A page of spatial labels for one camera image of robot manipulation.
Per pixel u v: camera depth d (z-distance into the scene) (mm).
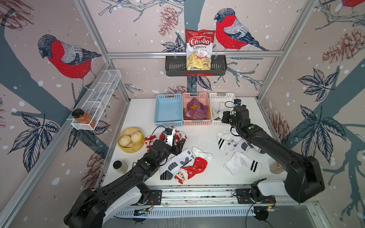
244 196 723
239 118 636
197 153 879
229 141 934
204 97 1180
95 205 402
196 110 1067
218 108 1129
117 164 744
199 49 854
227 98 1176
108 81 896
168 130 671
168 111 1143
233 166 840
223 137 952
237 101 741
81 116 599
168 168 814
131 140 902
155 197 732
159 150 593
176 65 947
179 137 947
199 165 840
